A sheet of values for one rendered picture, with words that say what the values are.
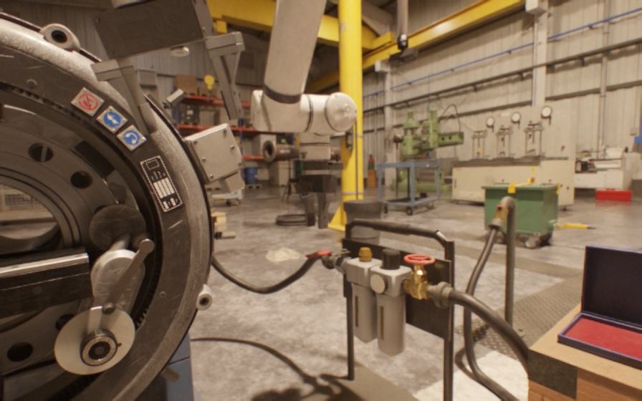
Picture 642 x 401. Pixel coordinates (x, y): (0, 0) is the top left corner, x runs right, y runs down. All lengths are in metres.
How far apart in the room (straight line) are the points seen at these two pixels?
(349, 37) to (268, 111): 3.64
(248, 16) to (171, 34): 12.59
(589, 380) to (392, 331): 0.48
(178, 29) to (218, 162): 0.34
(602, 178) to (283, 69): 9.05
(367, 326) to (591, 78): 10.64
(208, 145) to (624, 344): 0.76
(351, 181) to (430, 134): 7.60
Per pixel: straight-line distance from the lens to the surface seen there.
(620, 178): 9.41
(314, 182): 0.90
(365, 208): 3.04
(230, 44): 0.46
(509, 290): 1.67
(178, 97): 0.84
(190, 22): 0.47
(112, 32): 0.51
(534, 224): 3.37
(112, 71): 0.53
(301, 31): 0.67
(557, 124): 6.63
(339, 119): 0.78
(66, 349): 0.71
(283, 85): 0.71
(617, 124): 10.93
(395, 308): 0.91
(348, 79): 4.18
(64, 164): 0.79
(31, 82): 0.67
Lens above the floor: 0.72
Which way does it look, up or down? 5 degrees down
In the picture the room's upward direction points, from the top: 1 degrees counter-clockwise
